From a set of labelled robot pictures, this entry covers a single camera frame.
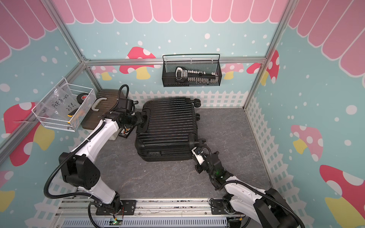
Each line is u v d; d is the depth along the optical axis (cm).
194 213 74
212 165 62
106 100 97
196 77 88
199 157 73
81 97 79
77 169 44
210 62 91
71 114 64
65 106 70
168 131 81
